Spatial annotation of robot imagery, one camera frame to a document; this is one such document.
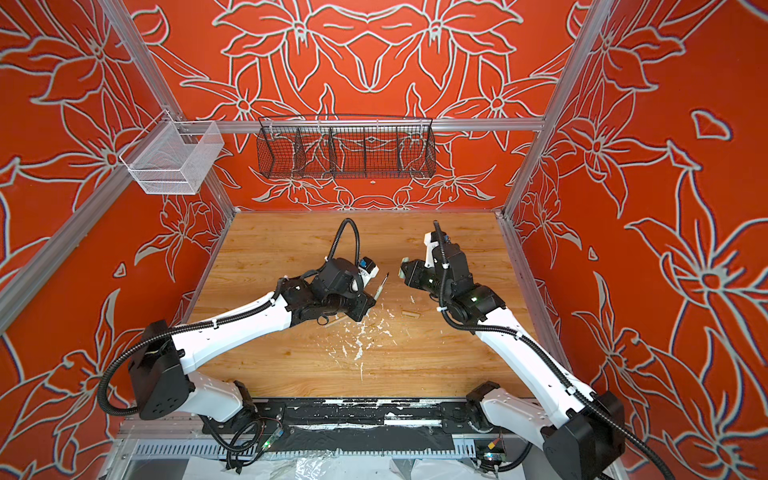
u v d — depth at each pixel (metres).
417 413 0.75
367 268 0.68
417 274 0.65
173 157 0.92
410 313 0.90
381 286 0.78
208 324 0.45
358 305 0.68
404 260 0.75
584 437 0.37
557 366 0.42
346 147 0.99
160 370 0.40
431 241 0.68
